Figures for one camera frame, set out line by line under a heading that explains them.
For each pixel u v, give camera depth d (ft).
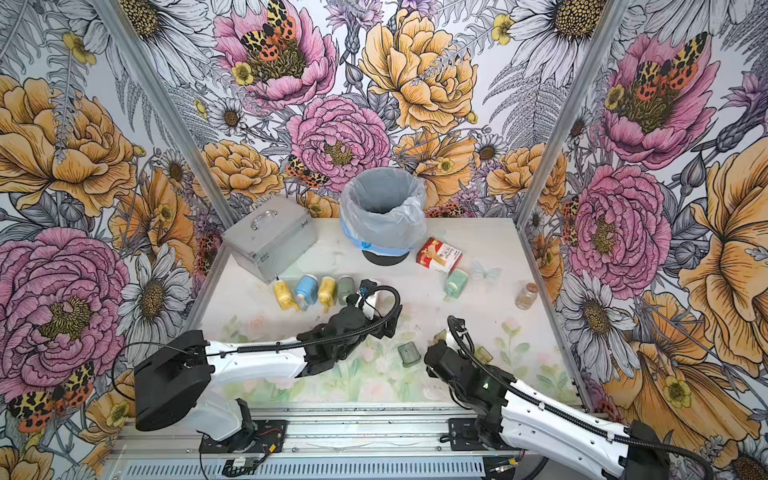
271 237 3.24
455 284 3.10
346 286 3.03
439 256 3.49
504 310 3.34
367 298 2.21
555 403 1.67
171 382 1.43
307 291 3.07
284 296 3.03
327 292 3.05
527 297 3.10
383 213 2.86
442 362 1.95
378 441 2.53
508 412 1.72
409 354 2.88
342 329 1.96
